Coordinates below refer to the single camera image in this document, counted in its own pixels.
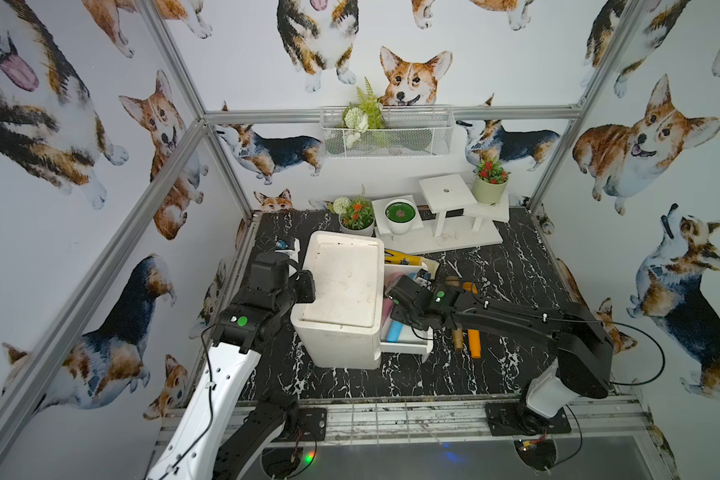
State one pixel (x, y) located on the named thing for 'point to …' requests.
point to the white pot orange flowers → (356, 217)
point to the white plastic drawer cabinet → (343, 327)
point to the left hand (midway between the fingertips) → (312, 269)
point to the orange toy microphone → (474, 343)
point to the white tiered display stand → (448, 217)
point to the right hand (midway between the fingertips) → (392, 313)
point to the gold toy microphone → (457, 338)
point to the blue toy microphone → (394, 332)
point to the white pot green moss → (400, 214)
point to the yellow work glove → (395, 258)
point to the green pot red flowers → (489, 182)
